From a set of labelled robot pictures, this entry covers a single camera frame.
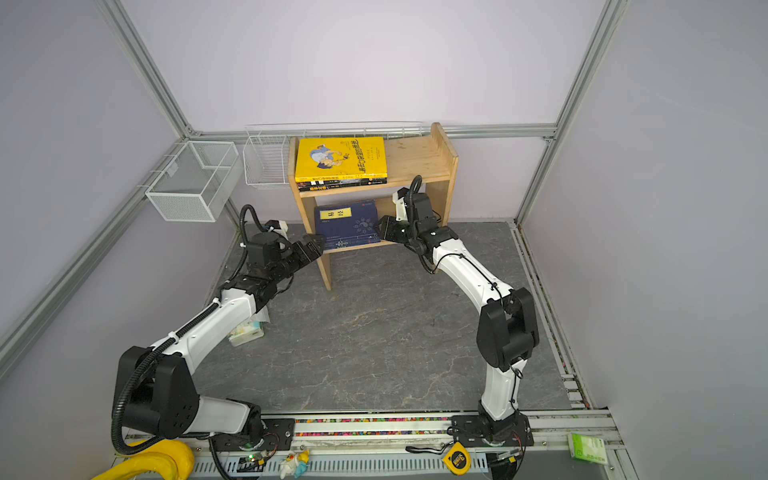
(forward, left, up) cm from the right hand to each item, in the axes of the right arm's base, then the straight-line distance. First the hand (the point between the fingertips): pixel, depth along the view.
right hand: (378, 227), depth 85 cm
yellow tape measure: (-53, -20, -23) cm, 61 cm away
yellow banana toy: (-54, +46, -19) cm, 73 cm away
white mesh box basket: (+21, +63, 0) cm, 66 cm away
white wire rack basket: (+25, +36, +11) cm, 45 cm away
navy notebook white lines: (+4, +9, 0) cm, 10 cm away
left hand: (-5, +17, -2) cm, 18 cm away
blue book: (-4, +8, -3) cm, 10 cm away
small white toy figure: (-54, +18, -21) cm, 61 cm away
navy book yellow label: (-4, +8, -1) cm, 9 cm away
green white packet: (-51, -51, -23) cm, 75 cm away
